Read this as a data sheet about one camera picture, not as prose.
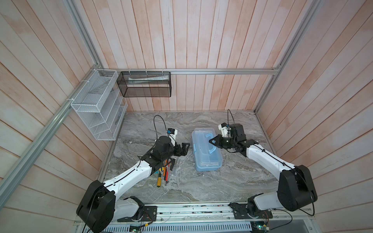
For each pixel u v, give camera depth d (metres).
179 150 0.72
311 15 0.70
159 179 0.84
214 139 0.82
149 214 0.73
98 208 0.40
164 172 0.87
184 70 0.97
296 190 0.43
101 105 0.73
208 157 0.83
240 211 0.73
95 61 0.86
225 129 0.80
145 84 1.04
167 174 0.86
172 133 0.72
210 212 0.76
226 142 0.74
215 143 0.79
